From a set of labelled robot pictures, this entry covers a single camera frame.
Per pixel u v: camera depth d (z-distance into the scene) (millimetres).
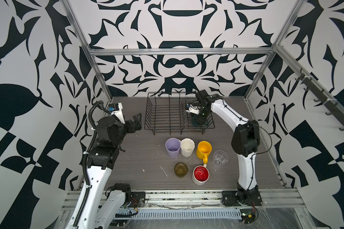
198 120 856
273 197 762
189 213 713
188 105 856
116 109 566
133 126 605
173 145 850
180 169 830
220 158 873
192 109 850
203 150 895
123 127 511
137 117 615
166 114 1156
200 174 810
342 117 539
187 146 884
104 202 555
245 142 544
